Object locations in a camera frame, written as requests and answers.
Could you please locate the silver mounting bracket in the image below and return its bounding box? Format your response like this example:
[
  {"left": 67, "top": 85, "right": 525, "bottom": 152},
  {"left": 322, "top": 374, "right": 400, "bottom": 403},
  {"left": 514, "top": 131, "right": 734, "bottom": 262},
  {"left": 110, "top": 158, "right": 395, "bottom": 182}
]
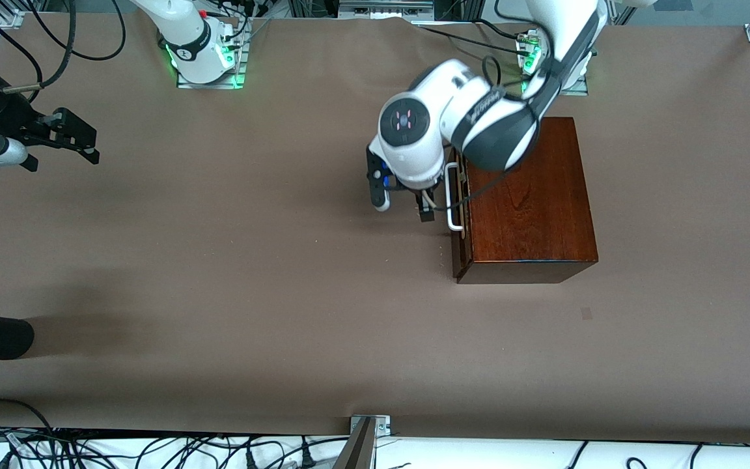
[{"left": 350, "top": 414, "right": 391, "bottom": 436}]

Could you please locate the thin black cable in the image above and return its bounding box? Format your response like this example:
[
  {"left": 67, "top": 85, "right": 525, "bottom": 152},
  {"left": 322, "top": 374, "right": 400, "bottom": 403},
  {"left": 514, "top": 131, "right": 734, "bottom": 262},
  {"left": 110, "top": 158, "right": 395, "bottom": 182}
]
[{"left": 0, "top": 0, "right": 45, "bottom": 105}]

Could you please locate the short black cable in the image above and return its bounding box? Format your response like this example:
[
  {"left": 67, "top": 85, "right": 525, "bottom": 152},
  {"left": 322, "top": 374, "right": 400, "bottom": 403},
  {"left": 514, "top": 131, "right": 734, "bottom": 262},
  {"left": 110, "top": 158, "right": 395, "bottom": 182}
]
[{"left": 476, "top": 18, "right": 520, "bottom": 41}]

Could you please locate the black arched cable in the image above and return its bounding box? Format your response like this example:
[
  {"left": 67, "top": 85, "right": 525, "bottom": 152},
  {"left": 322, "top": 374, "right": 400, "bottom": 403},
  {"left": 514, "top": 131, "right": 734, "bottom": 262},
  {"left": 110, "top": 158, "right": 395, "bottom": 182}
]
[{"left": 0, "top": 397, "right": 58, "bottom": 469}]

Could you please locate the black cable with metal plug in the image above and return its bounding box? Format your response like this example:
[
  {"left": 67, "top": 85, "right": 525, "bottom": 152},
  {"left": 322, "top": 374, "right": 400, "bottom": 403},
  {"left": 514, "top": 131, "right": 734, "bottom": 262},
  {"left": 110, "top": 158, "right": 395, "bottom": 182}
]
[{"left": 1, "top": 0, "right": 77, "bottom": 93}]

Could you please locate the long black cable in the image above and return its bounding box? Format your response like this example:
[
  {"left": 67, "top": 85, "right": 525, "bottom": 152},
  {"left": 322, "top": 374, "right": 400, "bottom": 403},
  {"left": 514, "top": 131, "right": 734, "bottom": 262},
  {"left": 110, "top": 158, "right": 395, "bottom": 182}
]
[{"left": 414, "top": 23, "right": 532, "bottom": 57}]

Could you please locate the aluminium arm base plate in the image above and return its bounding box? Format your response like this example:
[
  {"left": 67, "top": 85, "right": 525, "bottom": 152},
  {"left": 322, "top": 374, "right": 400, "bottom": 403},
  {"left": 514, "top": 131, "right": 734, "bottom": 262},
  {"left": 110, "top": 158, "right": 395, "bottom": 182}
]
[
  {"left": 176, "top": 18, "right": 247, "bottom": 91},
  {"left": 517, "top": 29, "right": 590, "bottom": 96}
]

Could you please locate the brown paper table cover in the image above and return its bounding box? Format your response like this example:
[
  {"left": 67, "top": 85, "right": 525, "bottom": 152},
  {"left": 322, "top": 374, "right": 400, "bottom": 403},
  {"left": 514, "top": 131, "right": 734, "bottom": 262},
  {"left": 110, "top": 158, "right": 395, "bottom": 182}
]
[{"left": 0, "top": 14, "right": 750, "bottom": 438}]

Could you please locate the dark brown wooden cabinet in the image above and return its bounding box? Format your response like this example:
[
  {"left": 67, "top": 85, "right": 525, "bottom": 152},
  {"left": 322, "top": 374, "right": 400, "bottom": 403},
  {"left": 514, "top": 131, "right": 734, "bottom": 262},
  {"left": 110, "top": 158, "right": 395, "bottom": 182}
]
[{"left": 451, "top": 117, "right": 599, "bottom": 285}]

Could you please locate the looping black cable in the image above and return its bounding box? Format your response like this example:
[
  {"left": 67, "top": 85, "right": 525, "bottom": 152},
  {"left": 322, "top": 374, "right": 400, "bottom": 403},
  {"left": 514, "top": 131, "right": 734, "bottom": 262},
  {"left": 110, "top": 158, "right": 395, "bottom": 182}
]
[{"left": 20, "top": 0, "right": 127, "bottom": 63}]

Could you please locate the aluminium frame structure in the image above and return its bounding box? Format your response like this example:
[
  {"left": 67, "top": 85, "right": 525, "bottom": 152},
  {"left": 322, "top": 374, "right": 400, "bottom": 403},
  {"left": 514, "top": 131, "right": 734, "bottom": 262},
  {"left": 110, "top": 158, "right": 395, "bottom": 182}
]
[{"left": 287, "top": 0, "right": 486, "bottom": 25}]

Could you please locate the grey metal bar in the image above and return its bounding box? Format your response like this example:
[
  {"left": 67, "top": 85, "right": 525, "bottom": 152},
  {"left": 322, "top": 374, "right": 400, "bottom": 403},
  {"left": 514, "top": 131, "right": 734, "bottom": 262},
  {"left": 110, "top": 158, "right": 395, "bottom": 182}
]
[{"left": 333, "top": 418, "right": 376, "bottom": 469}]

